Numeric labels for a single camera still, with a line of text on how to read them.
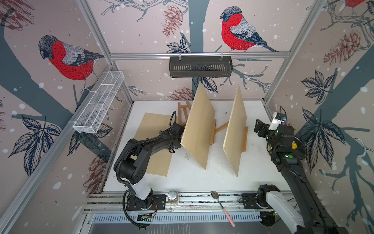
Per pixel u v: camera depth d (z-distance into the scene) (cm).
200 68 105
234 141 73
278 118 63
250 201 73
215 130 96
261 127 68
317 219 40
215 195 77
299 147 83
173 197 66
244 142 91
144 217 71
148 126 104
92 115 72
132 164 47
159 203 73
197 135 76
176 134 74
